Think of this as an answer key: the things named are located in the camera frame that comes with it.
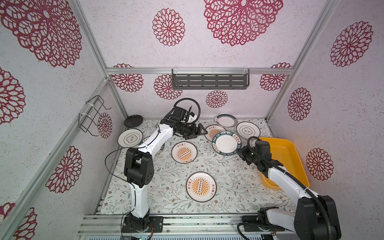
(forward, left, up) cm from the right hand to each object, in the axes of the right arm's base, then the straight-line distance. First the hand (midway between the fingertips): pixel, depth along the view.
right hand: (236, 147), depth 86 cm
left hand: (+4, +20, +5) cm, 21 cm away
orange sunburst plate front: (-19, +20, -14) cm, 31 cm away
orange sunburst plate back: (+25, +11, -14) cm, 30 cm away
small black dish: (+33, +75, -13) cm, 83 cm away
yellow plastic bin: (+7, -37, -15) cm, 40 cm away
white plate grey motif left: (+15, +72, -13) cm, 75 cm away
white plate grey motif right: (+26, -15, -14) cm, 34 cm away
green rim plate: (+5, +5, -3) cm, 7 cm away
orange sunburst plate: (+4, +31, -13) cm, 34 cm away
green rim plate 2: (+36, 0, -15) cm, 39 cm away
